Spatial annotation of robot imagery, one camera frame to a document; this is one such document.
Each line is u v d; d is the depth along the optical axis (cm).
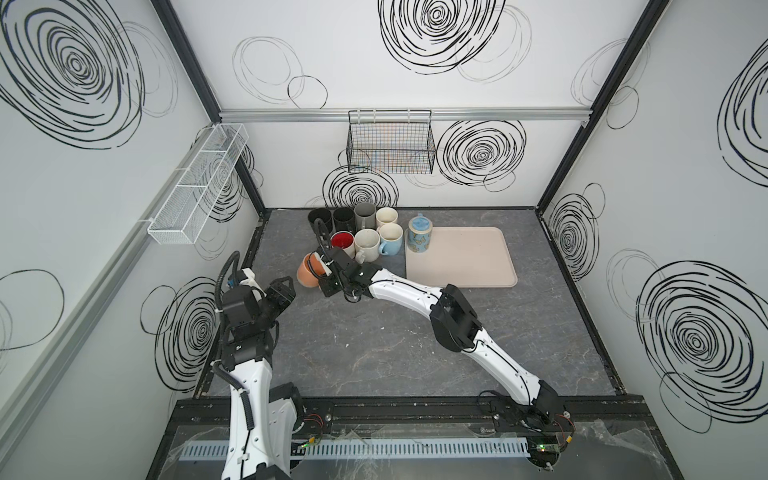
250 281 69
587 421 73
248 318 58
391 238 100
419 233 100
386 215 106
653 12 72
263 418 46
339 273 75
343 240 101
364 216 105
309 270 79
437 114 90
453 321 61
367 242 105
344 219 107
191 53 79
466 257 107
